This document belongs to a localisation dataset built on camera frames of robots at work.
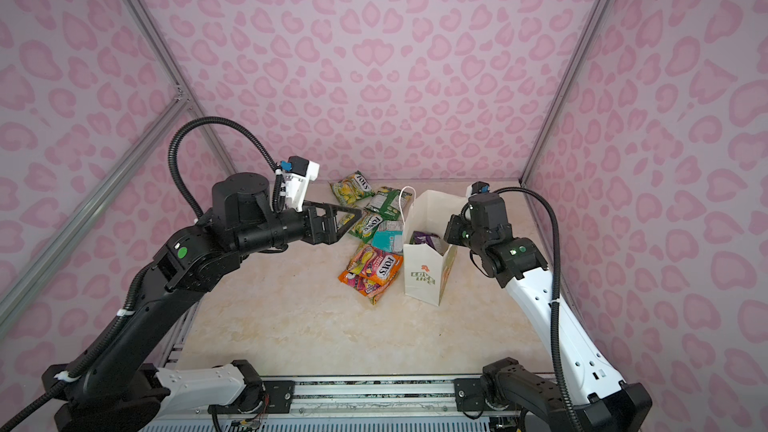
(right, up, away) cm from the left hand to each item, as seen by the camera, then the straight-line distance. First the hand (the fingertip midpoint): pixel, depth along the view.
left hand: (348, 207), depth 56 cm
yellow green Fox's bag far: (-8, +7, +59) cm, 60 cm away
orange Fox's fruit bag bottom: (0, -23, +33) cm, 40 cm away
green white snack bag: (+7, +2, +55) cm, 55 cm away
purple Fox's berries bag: (+20, -10, +37) cm, 44 cm away
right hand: (+22, -3, +18) cm, 28 cm away
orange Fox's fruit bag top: (+2, -17, +35) cm, 39 cm away
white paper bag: (+17, -16, +22) cm, 32 cm away
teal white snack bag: (+7, -10, +45) cm, 46 cm away
